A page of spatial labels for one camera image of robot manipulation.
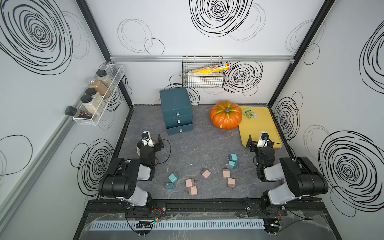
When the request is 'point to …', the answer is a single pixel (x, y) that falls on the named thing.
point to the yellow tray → (264, 122)
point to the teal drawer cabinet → (178, 110)
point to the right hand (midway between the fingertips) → (260, 136)
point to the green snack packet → (248, 112)
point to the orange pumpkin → (226, 115)
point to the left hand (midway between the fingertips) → (150, 136)
